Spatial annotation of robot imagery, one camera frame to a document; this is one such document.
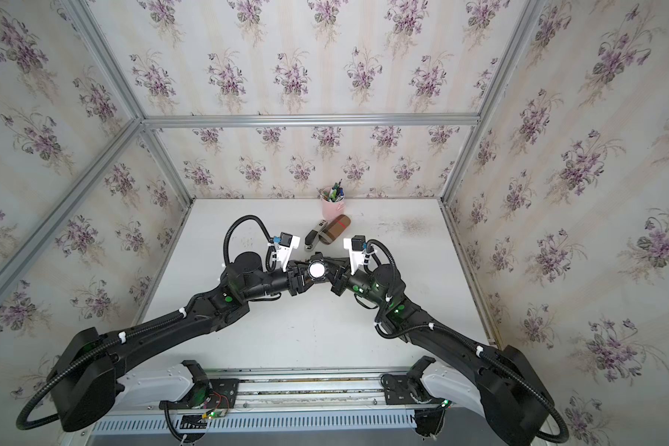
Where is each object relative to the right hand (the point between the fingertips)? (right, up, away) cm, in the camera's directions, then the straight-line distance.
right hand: (323, 263), depth 69 cm
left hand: (+1, -2, 0) cm, 2 cm away
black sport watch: (-1, 0, -6) cm, 6 cm away
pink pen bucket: (+2, +16, +39) cm, 42 cm away
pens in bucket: (+2, +22, +38) cm, 44 cm away
